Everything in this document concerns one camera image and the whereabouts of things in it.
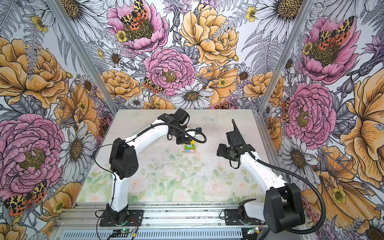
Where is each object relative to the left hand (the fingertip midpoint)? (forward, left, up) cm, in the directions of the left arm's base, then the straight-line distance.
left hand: (185, 141), depth 90 cm
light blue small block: (-2, -2, -1) cm, 3 cm away
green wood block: (+1, -4, -8) cm, 9 cm away
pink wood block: (-1, -4, -9) cm, 10 cm away
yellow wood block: (-15, -4, +22) cm, 27 cm away
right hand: (-9, -21, -2) cm, 23 cm away
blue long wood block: (-1, -1, -9) cm, 9 cm away
